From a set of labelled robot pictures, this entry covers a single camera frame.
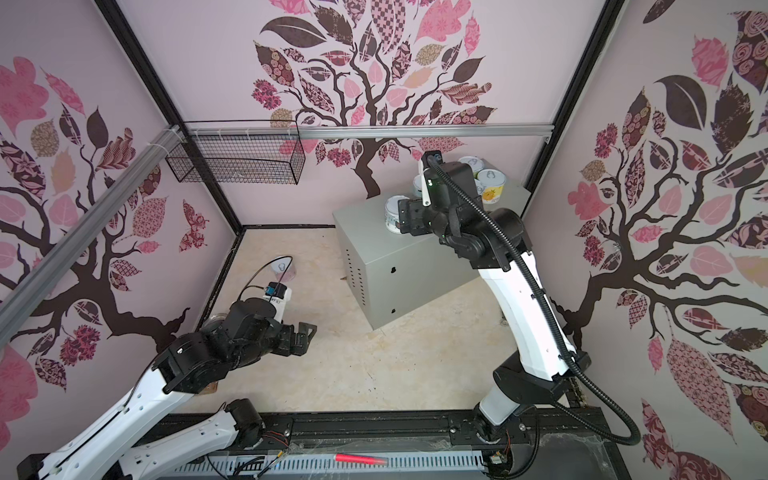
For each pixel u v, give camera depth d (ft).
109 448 1.29
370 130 3.04
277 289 1.91
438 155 1.62
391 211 2.25
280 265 3.30
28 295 1.67
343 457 2.30
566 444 2.37
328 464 2.29
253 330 1.58
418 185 2.49
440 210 1.37
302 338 1.97
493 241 1.20
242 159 3.99
